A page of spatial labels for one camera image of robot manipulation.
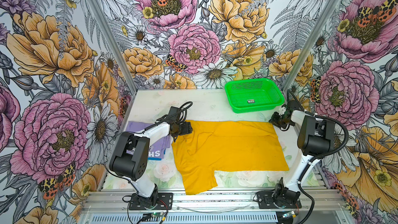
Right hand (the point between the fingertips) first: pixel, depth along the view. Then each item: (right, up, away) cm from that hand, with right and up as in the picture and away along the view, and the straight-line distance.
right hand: (270, 124), depth 101 cm
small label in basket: (-8, +15, +14) cm, 22 cm away
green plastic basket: (-4, +20, +23) cm, 30 cm away
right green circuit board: (-5, -38, -30) cm, 48 cm away
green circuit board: (-64, -37, -30) cm, 80 cm away
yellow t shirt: (-30, -12, -9) cm, 33 cm away
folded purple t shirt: (-69, -12, -13) cm, 71 cm away
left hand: (-53, -5, -8) cm, 54 cm away
